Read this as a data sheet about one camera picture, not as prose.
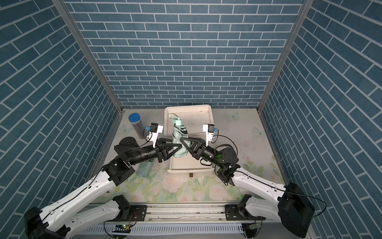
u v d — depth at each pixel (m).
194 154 0.56
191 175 0.82
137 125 0.91
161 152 0.55
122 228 0.72
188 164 0.91
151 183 0.84
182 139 0.59
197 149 0.57
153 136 0.56
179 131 0.57
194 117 0.85
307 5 0.71
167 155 0.56
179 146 0.59
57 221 0.40
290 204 0.41
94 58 0.91
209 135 0.59
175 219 0.72
